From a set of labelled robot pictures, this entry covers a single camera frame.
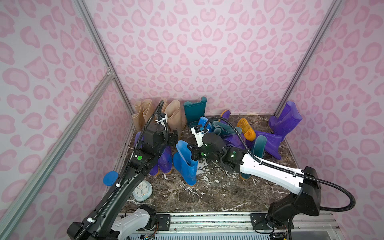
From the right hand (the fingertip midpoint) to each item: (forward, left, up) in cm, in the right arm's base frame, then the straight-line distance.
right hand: (188, 146), depth 72 cm
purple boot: (-3, +13, -10) cm, 16 cm away
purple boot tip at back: (+40, -24, -19) cm, 50 cm away
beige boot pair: (+19, +30, 0) cm, 36 cm away
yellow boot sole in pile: (+17, -34, -11) cm, 40 cm away
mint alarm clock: (-15, +25, -22) cm, 36 cm away
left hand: (+6, +8, +7) cm, 12 cm away
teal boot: (+30, -2, -5) cm, 31 cm away
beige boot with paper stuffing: (+20, +9, -5) cm, 23 cm away
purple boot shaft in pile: (+13, -26, -13) cm, 32 cm away
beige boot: (+26, +16, +1) cm, 30 cm away
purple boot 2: (+23, -57, -5) cm, 62 cm away
